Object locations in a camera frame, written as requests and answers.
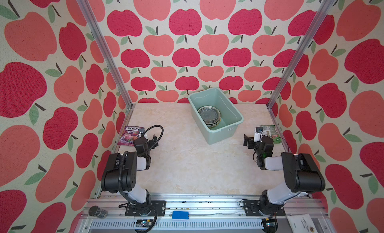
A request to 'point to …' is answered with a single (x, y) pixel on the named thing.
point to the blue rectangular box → (180, 215)
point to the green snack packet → (270, 130)
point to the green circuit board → (143, 223)
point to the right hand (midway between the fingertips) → (256, 134)
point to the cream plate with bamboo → (214, 124)
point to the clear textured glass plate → (209, 113)
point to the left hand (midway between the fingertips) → (149, 136)
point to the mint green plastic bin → (230, 116)
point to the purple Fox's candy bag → (128, 135)
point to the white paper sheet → (301, 223)
